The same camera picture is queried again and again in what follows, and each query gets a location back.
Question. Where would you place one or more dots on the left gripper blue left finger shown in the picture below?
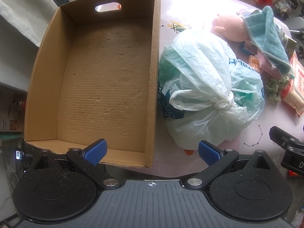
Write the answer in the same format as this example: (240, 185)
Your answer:
(86, 161)

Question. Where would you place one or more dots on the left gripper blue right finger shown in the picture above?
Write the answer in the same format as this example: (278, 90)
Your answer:
(219, 162)

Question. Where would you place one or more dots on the white sofa cover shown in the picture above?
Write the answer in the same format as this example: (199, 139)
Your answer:
(30, 17)

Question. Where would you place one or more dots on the gold tissue pack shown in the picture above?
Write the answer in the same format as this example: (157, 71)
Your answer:
(289, 46)

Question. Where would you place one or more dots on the white tied plastic bag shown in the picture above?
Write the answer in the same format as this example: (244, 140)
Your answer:
(205, 91)

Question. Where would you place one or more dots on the green white scrunchie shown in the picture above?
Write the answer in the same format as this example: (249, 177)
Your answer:
(274, 87)

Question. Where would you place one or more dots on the orange striped white towel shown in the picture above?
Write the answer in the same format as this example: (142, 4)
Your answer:
(254, 63)

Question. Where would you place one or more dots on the pink plush doll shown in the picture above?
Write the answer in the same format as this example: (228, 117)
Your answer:
(230, 27)

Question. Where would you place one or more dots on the teal checked cloth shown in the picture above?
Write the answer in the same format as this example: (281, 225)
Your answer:
(263, 33)

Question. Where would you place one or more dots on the brown cardboard box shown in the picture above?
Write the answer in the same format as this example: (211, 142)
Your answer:
(96, 77)

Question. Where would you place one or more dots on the pink mesh sponge cloth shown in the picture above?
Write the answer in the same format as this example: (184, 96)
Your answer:
(264, 63)

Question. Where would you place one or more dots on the yellow snack plastic bag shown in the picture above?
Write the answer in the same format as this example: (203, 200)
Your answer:
(293, 93)

